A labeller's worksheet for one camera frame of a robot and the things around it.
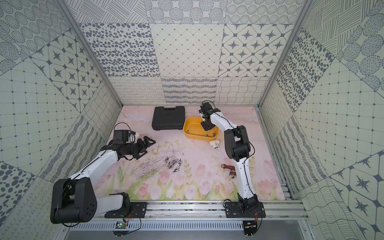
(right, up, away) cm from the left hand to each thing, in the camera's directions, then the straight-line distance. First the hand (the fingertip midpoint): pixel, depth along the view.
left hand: (150, 144), depth 86 cm
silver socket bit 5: (+21, +6, +18) cm, 28 cm away
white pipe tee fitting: (+39, -1, +9) cm, 40 cm away
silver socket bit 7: (+35, +3, +17) cm, 39 cm away
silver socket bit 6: (+40, +4, +17) cm, 43 cm away
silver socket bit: (+8, -11, +6) cm, 15 cm away
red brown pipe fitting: (+48, -17, -2) cm, 51 cm away
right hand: (+38, +9, +17) cm, 43 cm away
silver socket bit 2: (+12, -13, +4) cm, 18 cm away
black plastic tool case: (+7, +15, +21) cm, 27 cm away
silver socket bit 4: (+15, -16, +2) cm, 22 cm away
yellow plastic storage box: (+25, +7, +22) cm, 34 cm away
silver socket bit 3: (+17, -12, +4) cm, 21 cm away
